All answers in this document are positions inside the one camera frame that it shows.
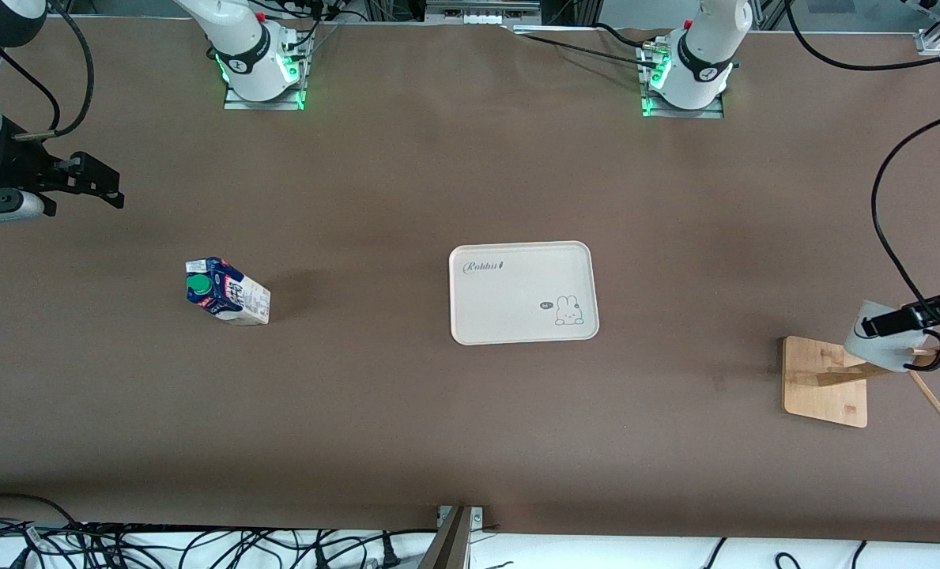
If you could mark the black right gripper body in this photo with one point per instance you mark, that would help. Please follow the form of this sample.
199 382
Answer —
13 167

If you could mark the blue white milk carton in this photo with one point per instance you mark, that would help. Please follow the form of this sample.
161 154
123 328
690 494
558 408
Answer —
236 300

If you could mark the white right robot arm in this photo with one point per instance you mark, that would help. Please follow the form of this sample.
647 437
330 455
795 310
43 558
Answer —
248 47

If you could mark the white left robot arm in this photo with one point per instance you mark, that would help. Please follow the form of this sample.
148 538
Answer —
703 63

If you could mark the wooden cup rack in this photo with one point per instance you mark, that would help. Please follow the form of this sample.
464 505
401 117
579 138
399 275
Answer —
825 387

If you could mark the cream rabbit print tray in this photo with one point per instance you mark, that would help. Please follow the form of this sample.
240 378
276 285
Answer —
509 300

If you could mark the grey power strip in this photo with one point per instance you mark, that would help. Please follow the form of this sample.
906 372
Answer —
481 9

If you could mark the black power plug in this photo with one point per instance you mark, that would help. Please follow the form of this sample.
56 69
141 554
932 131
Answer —
389 557

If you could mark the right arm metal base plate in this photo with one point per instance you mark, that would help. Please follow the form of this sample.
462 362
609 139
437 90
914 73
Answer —
236 103

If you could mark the metal bracket with dark bar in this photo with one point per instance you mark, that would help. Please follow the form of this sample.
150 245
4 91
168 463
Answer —
447 545

